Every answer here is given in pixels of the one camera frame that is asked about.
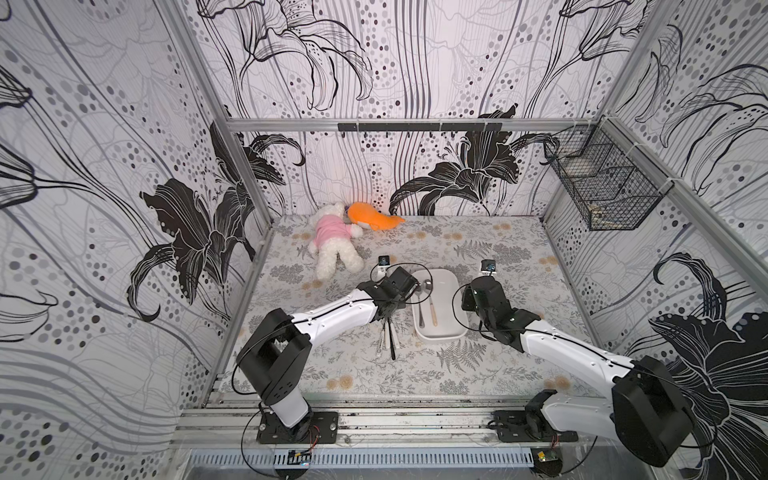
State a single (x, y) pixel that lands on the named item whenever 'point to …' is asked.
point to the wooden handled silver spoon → (429, 287)
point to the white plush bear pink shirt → (333, 238)
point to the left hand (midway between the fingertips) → (392, 298)
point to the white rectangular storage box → (437, 311)
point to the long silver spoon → (418, 291)
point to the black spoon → (391, 342)
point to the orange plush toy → (363, 213)
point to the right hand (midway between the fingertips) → (472, 284)
